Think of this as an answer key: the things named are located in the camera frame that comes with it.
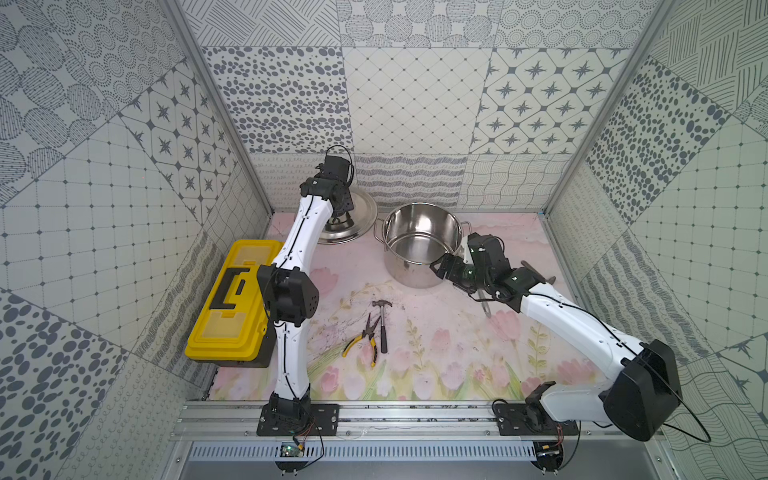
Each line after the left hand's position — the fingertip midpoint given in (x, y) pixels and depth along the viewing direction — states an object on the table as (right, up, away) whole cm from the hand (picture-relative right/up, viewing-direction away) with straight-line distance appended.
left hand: (336, 199), depth 91 cm
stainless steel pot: (+26, -11, +15) cm, 32 cm away
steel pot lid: (+5, -8, -1) cm, 10 cm away
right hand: (+31, -22, -10) cm, 39 cm away
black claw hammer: (+15, -40, -1) cm, 42 cm away
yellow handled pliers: (+10, -41, -3) cm, 42 cm away
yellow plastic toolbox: (-22, -34, -19) cm, 45 cm away
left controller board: (-7, -64, -20) cm, 67 cm away
